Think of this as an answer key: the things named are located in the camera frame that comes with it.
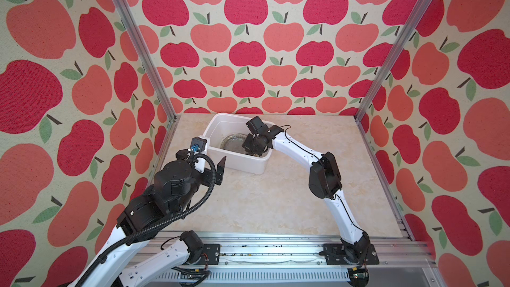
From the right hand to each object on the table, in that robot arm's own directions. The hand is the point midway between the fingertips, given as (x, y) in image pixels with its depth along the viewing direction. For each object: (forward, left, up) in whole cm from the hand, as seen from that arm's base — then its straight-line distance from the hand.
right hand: (246, 146), depth 95 cm
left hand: (-23, +5, +27) cm, 36 cm away
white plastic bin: (+9, +16, +3) cm, 19 cm away
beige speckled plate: (+3, +7, -1) cm, 8 cm away
